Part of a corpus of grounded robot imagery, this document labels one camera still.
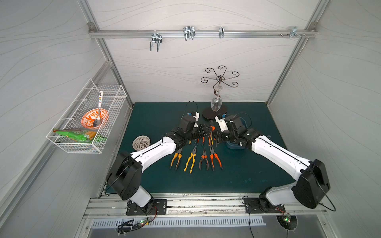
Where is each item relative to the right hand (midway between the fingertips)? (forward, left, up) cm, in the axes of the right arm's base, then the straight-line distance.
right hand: (213, 133), depth 82 cm
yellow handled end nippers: (-6, +20, -16) cm, 26 cm away
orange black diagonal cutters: (-4, +2, +1) cm, 5 cm away
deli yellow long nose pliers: (-6, +12, -16) cm, 21 cm away
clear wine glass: (+23, -3, +1) cm, 23 cm away
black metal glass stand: (+30, +1, -17) cm, 34 cm away
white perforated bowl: (0, +46, -14) cm, 49 cm away
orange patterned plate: (-6, +59, +18) cm, 62 cm away
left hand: (0, +1, +3) cm, 3 cm away
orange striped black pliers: (-7, +5, -17) cm, 19 cm away
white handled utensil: (-7, +53, +18) cm, 57 cm away
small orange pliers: (-7, 0, -17) cm, 18 cm away
